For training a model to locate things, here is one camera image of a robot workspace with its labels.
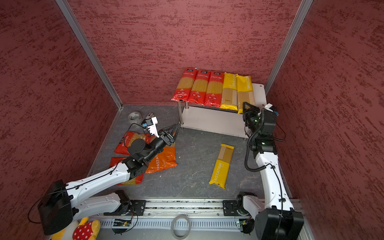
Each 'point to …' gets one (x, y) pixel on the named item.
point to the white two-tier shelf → (217, 119)
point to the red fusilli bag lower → (139, 179)
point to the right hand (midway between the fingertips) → (239, 103)
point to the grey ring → (172, 225)
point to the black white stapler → (150, 116)
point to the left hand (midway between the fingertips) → (180, 128)
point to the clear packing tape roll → (135, 117)
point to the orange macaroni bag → (166, 158)
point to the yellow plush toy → (83, 229)
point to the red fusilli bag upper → (130, 136)
